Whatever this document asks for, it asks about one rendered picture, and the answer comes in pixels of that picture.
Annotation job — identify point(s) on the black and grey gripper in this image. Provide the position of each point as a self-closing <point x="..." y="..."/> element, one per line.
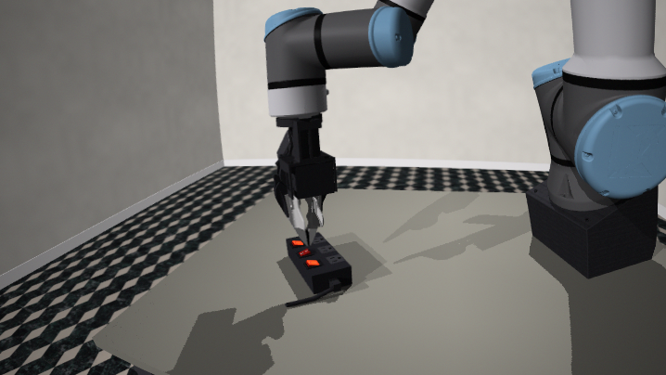
<point x="312" y="175"/>

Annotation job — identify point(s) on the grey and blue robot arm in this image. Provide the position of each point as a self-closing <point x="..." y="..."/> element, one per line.
<point x="614" y="131"/>

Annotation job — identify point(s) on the black power strip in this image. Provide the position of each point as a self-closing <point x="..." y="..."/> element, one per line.
<point x="322" y="267"/>

